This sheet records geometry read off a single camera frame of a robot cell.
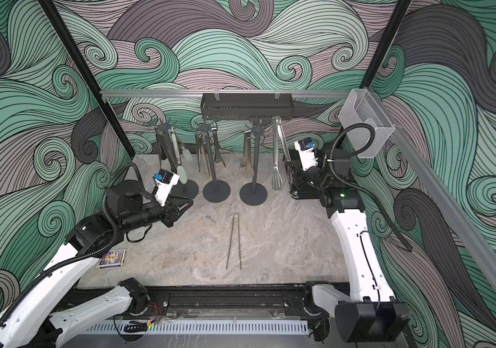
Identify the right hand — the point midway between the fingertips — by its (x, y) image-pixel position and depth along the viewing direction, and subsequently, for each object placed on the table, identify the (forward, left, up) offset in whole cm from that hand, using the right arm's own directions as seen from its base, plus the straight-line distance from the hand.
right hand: (290, 161), depth 71 cm
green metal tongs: (+16, +40, -13) cm, 45 cm away
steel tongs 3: (-2, +20, -33) cm, 39 cm away
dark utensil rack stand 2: (+10, +11, -33) cm, 36 cm away
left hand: (-14, +32, -1) cm, 35 cm away
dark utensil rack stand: (+11, +30, -32) cm, 45 cm away
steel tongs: (+13, +14, -13) cm, 24 cm away
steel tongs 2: (+20, -1, -34) cm, 39 cm away
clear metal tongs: (+10, +26, -6) cm, 29 cm away
